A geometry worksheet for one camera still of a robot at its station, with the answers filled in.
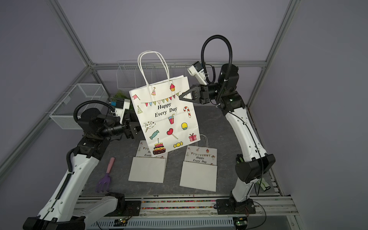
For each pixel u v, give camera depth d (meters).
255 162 0.43
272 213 0.73
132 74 0.99
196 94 0.51
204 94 0.49
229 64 0.43
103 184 0.81
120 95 0.91
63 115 0.69
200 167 0.85
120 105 0.50
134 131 0.52
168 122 0.53
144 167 0.87
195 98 0.52
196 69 0.49
